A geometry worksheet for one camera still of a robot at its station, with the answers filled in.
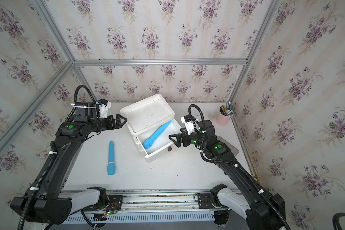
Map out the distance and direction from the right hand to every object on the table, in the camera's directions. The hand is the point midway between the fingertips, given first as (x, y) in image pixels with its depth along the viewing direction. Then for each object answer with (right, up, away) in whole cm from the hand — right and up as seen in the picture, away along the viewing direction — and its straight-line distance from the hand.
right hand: (178, 133), depth 73 cm
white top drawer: (-9, -6, +6) cm, 12 cm away
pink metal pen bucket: (+33, +6, +28) cm, 43 cm away
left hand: (-30, +6, 0) cm, 31 cm away
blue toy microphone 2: (-40, -22, +11) cm, 46 cm away
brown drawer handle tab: (-5, -8, +1) cm, 9 cm away
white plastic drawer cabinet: (-19, +8, +8) cm, 22 cm away
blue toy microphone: (-16, -6, +1) cm, 17 cm away
